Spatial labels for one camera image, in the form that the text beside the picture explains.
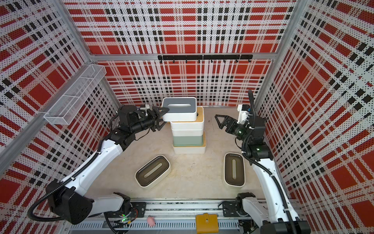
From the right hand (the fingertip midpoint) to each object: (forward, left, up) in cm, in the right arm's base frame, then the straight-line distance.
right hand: (221, 118), depth 70 cm
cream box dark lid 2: (-14, -9, -28) cm, 33 cm away
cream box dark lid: (-16, +38, -28) cm, 49 cm away
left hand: (+3, +25, +1) cm, 25 cm away
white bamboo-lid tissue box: (0, +17, -11) cm, 21 cm away
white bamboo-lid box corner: (0, +12, -5) cm, 13 cm away
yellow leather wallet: (-40, +8, -31) cm, 51 cm away
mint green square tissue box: (+1, +18, -22) cm, 29 cm away
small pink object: (-39, +35, -30) cm, 60 cm away
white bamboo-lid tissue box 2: (-1, +13, -30) cm, 32 cm away
